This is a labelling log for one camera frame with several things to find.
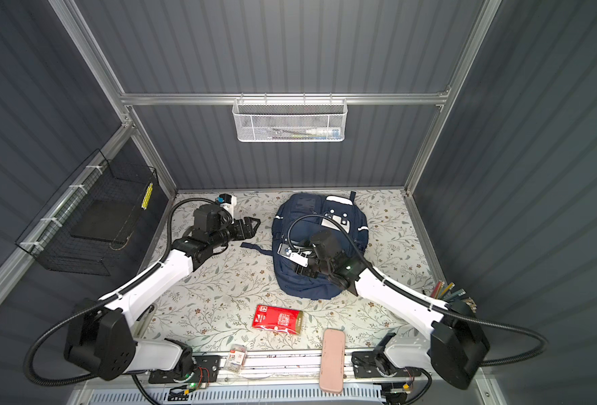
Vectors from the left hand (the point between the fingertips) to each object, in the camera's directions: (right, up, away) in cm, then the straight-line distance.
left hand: (251, 221), depth 83 cm
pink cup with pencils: (+62, -22, -11) cm, 67 cm away
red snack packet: (+9, -32, -1) cm, 34 cm away
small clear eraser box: (-2, -40, -10) cm, 41 cm away
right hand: (+17, -10, -3) cm, 19 cm away
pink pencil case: (+26, -41, -10) cm, 49 cm away
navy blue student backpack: (+12, +5, +21) cm, 24 cm away
